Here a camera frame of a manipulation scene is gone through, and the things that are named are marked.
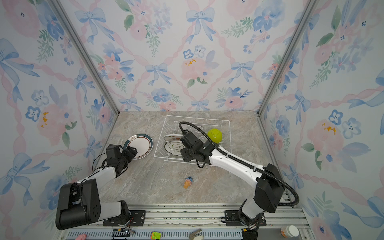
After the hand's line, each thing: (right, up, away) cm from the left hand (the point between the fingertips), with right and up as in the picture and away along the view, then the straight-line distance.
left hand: (132, 150), depth 92 cm
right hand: (+34, +2, -11) cm, 36 cm away
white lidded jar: (+79, -31, -27) cm, 89 cm away
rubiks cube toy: (+21, -35, -24) cm, 47 cm away
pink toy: (-13, -35, -24) cm, 45 cm away
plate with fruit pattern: (+25, +9, -1) cm, 27 cm away
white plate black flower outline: (+26, +2, -2) cm, 26 cm away
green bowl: (+52, +9, +8) cm, 53 cm away
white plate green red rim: (+3, +4, +10) cm, 11 cm away
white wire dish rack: (+21, +15, +16) cm, 31 cm away
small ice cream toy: (+34, -16, -9) cm, 39 cm away
